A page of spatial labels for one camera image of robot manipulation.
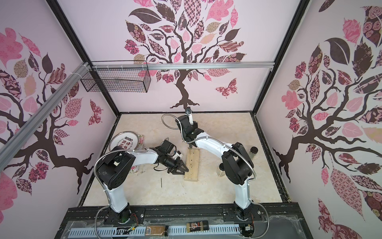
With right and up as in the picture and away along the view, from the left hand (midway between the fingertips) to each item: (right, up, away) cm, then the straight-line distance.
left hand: (186, 174), depth 85 cm
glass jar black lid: (+19, +3, -4) cm, 20 cm away
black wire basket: (-45, +58, +9) cm, 75 cm away
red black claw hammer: (+1, +37, -8) cm, 38 cm away
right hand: (+1, +32, +5) cm, 32 cm away
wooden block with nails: (+3, +4, +5) cm, 7 cm away
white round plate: (-44, +19, +18) cm, 51 cm away
